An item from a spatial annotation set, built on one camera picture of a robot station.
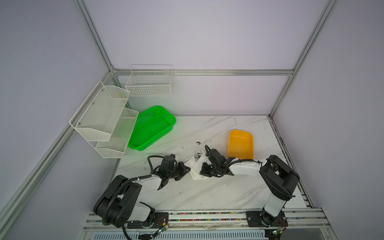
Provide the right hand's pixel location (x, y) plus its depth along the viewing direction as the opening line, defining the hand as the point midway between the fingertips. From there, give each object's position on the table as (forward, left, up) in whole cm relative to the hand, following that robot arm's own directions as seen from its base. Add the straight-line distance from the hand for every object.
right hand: (198, 173), depth 87 cm
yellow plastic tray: (+20, -29, 0) cm, 35 cm away
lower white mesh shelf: (+11, +50, +11) cm, 52 cm away
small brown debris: (+24, 0, -2) cm, 24 cm away
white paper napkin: (+5, +2, 0) cm, 5 cm away
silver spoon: (+12, 0, -1) cm, 12 cm away
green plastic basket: (+39, +38, -1) cm, 54 cm away
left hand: (+2, +4, +2) cm, 5 cm away
